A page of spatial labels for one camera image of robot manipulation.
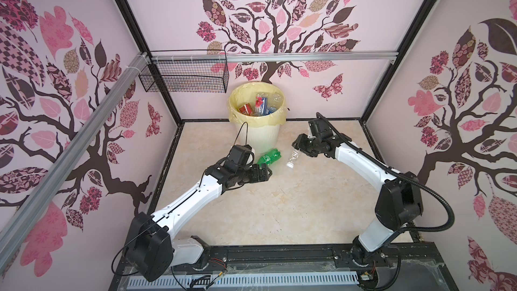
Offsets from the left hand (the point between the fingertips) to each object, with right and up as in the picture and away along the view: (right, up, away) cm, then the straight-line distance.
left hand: (263, 177), depth 79 cm
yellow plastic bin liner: (-10, +39, +20) cm, 44 cm away
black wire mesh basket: (-38, +48, +15) cm, 63 cm away
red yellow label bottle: (-9, +30, +16) cm, 35 cm away
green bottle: (+3, +6, +18) cm, 19 cm away
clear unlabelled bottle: (+12, +5, +4) cm, 13 cm away
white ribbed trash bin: (-2, +16, +15) cm, 22 cm away
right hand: (+14, +14, +8) cm, 21 cm away
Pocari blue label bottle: (-1, +31, +15) cm, 34 cm away
